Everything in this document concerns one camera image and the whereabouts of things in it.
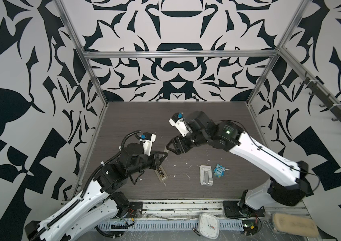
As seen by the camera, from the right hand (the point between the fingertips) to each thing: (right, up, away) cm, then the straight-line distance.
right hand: (171, 144), depth 63 cm
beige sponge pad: (+54, -36, +5) cm, 66 cm away
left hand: (-1, -4, +3) cm, 5 cm away
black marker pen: (+11, -40, +5) cm, 42 cm away
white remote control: (-6, -20, +22) cm, 30 cm away
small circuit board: (+37, -40, +8) cm, 55 cm away
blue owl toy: (+26, -19, +22) cm, 40 cm away
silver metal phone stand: (+19, -21, +21) cm, 35 cm away
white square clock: (+16, -37, +5) cm, 41 cm away
